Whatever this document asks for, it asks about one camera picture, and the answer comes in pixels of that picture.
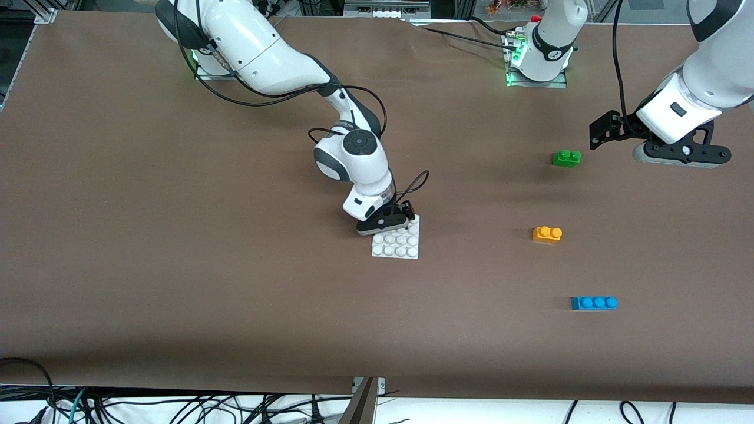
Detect aluminium corner profile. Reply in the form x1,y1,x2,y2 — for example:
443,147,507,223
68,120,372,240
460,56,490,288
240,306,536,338
33,0,61,24

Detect grey connector rail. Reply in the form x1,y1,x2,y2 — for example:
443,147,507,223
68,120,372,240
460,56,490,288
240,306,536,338
343,0,432,19

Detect brown table cover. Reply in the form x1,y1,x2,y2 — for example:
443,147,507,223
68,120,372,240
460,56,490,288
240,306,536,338
0,12,754,405

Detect long black base cable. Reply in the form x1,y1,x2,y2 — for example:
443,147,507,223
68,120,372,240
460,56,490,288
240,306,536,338
406,22,522,48

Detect black looped floor cable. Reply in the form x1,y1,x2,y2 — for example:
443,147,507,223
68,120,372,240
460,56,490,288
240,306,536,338
0,357,57,424

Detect grey metal post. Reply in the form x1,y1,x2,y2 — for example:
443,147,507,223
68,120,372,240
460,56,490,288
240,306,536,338
338,377,381,424

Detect teal cable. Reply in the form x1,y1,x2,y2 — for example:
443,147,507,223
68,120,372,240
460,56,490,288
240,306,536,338
66,387,89,424

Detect white studded base plate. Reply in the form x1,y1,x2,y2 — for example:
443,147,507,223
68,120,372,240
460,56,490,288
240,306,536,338
371,215,421,260

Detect blue three-stud block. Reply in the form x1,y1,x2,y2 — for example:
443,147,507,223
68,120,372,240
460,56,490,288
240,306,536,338
570,296,619,312

